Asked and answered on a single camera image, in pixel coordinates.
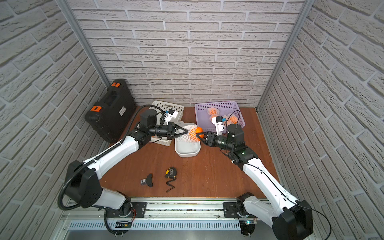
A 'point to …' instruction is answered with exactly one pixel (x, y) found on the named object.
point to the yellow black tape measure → (171, 173)
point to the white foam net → (189, 137)
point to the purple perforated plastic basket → (229, 111)
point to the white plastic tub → (187, 149)
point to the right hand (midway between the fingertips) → (201, 135)
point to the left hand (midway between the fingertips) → (189, 131)
